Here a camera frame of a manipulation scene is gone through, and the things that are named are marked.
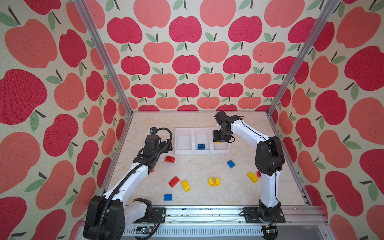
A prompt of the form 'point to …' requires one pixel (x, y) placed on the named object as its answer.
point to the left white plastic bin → (184, 141)
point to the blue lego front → (168, 197)
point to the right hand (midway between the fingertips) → (219, 139)
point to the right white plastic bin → (219, 148)
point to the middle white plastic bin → (201, 135)
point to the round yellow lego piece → (214, 181)
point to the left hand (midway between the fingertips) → (166, 141)
